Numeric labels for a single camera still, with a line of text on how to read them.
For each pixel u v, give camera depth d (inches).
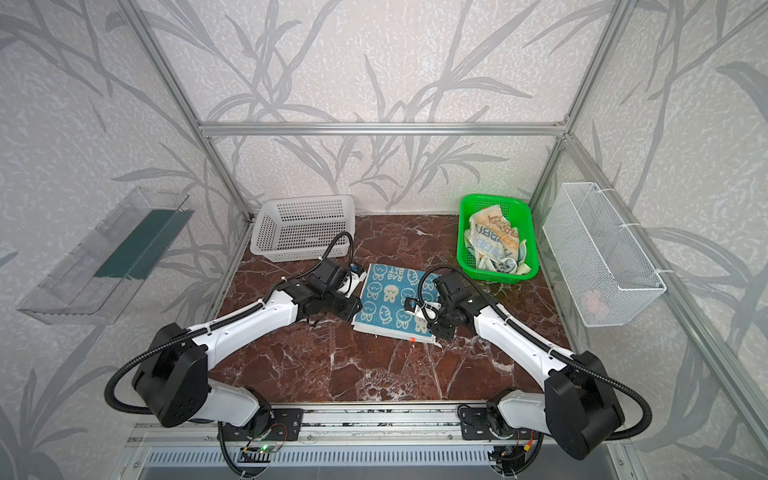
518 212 44.9
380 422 29.7
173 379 16.5
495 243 42.1
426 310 28.4
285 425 28.5
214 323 18.6
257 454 28.5
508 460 29.5
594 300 29.0
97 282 24.9
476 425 28.8
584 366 16.1
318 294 25.3
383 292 38.6
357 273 30.3
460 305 25.0
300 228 45.5
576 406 16.0
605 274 24.3
